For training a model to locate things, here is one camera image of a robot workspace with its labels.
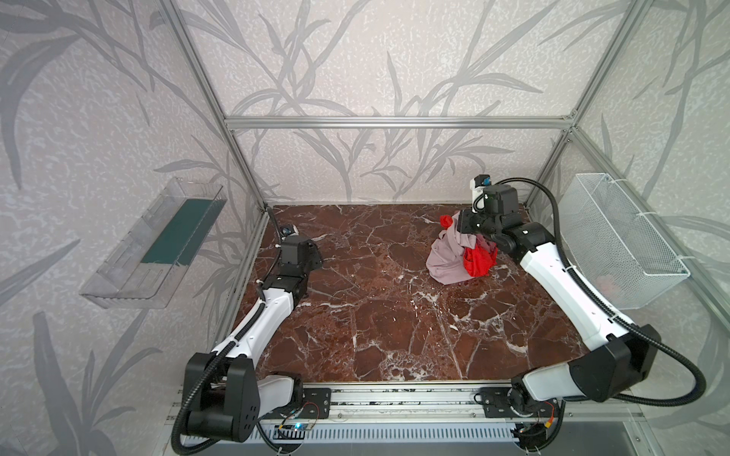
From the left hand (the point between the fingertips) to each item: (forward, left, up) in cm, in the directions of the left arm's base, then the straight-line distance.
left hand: (313, 240), depth 86 cm
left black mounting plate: (-41, -5, -15) cm, 44 cm away
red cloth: (-4, -52, -3) cm, 52 cm away
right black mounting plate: (-41, -55, -14) cm, 70 cm away
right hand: (+4, -44, +13) cm, 46 cm away
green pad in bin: (-13, +24, +18) cm, 33 cm away
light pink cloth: (+4, -45, -16) cm, 48 cm away
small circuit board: (-46, -2, -16) cm, 49 cm away
